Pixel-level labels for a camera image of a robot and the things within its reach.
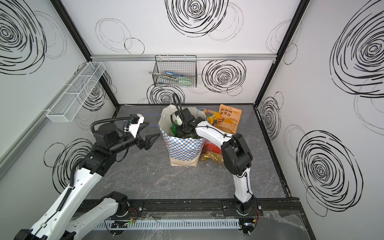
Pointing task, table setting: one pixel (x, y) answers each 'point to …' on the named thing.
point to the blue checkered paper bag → (182, 152)
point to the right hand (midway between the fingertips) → (179, 128)
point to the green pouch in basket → (182, 81)
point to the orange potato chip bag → (230, 119)
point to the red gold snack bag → (211, 151)
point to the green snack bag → (173, 128)
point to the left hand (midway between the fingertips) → (153, 128)
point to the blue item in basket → (168, 73)
